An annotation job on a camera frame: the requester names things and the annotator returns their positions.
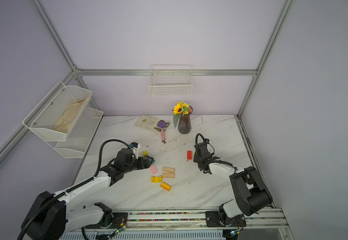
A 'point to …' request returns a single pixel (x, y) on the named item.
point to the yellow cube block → (145, 153)
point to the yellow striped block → (194, 152)
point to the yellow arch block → (156, 179)
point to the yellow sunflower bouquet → (181, 108)
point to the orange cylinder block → (165, 186)
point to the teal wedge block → (150, 160)
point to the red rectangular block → (189, 155)
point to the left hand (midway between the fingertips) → (147, 160)
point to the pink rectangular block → (153, 168)
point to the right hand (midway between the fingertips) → (199, 153)
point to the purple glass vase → (184, 124)
